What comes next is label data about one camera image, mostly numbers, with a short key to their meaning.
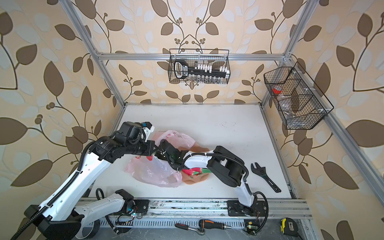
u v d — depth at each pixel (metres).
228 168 0.49
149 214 0.73
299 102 0.82
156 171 0.72
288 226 0.67
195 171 0.79
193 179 0.80
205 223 0.68
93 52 0.89
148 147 0.61
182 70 0.85
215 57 0.91
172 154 0.68
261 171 0.85
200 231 0.67
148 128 0.64
